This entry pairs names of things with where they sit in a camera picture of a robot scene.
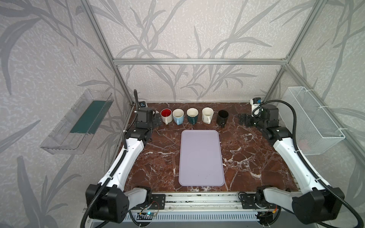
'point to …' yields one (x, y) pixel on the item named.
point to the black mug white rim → (222, 118)
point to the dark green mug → (192, 113)
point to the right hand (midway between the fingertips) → (247, 109)
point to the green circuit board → (148, 213)
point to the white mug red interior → (166, 115)
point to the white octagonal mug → (207, 113)
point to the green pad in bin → (91, 119)
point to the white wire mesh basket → (315, 130)
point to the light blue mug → (178, 116)
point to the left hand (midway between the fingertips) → (151, 112)
